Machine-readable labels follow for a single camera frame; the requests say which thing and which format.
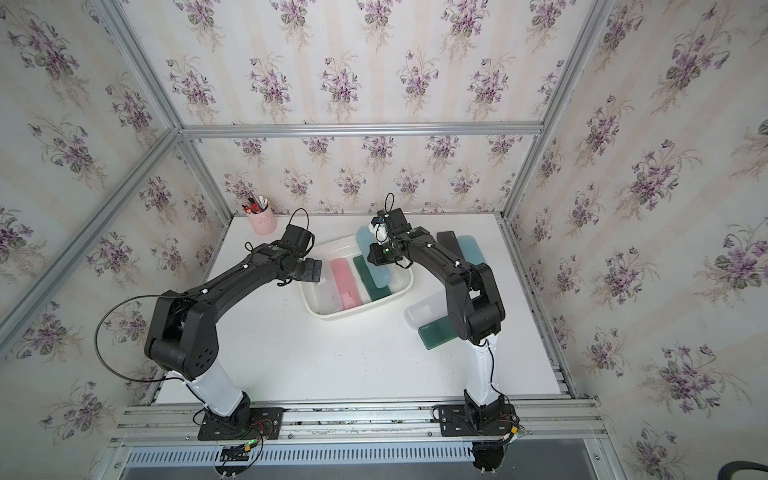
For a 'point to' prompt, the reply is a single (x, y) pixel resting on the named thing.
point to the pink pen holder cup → (263, 222)
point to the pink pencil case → (345, 284)
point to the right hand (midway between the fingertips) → (375, 257)
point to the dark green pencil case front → (437, 333)
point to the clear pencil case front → (426, 310)
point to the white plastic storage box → (402, 278)
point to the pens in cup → (255, 205)
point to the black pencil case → (448, 241)
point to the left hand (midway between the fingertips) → (307, 272)
